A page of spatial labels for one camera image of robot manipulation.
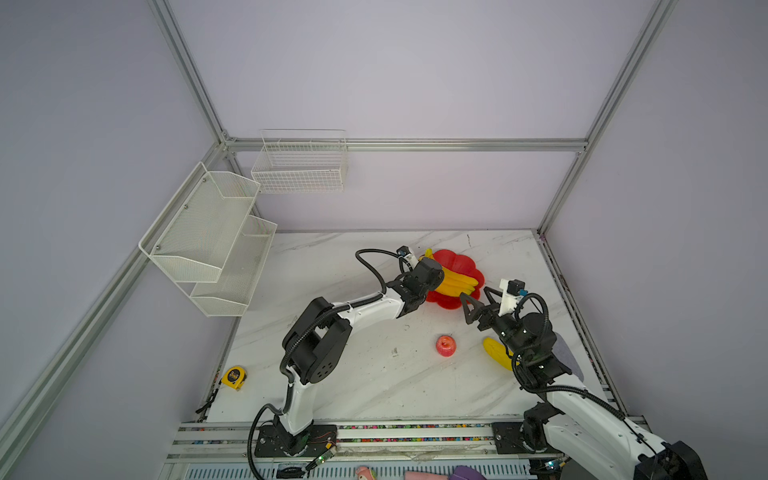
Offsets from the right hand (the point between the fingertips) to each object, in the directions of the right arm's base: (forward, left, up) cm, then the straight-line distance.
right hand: (473, 291), depth 77 cm
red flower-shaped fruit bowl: (+25, -3, -19) cm, 31 cm away
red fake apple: (-7, +6, -17) cm, 20 cm away
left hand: (+13, +9, -7) cm, 18 cm away
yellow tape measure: (-17, +66, -18) cm, 70 cm away
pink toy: (-38, +27, -18) cm, 50 cm away
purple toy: (-37, +4, -23) cm, 44 cm away
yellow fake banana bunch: (+15, +1, -18) cm, 24 cm away
